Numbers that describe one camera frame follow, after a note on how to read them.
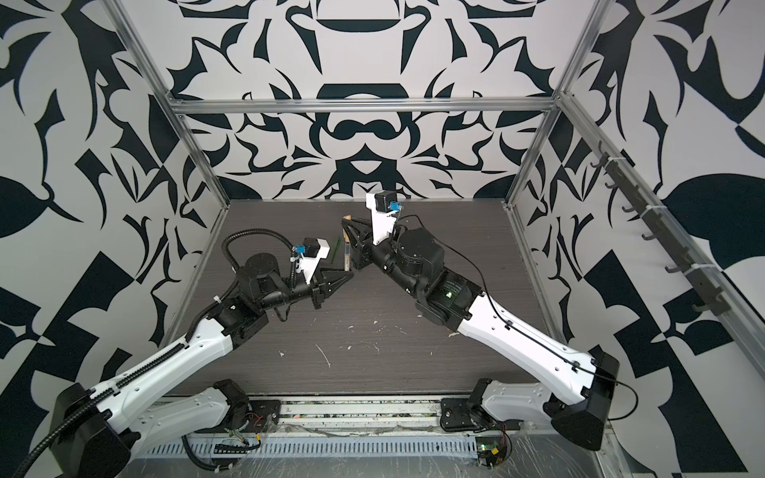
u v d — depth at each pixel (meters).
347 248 0.58
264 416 0.73
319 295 0.65
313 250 0.58
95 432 0.38
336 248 0.59
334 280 0.67
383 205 0.49
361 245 0.50
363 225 0.55
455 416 0.74
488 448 0.72
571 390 0.39
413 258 0.43
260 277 0.53
